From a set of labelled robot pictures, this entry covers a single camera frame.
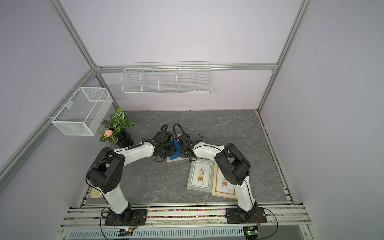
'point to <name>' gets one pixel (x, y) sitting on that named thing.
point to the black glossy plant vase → (125, 139)
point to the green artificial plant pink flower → (111, 128)
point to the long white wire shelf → (166, 78)
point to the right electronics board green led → (251, 230)
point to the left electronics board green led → (125, 232)
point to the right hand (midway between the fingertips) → (185, 151)
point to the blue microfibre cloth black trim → (177, 148)
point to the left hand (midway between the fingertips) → (174, 152)
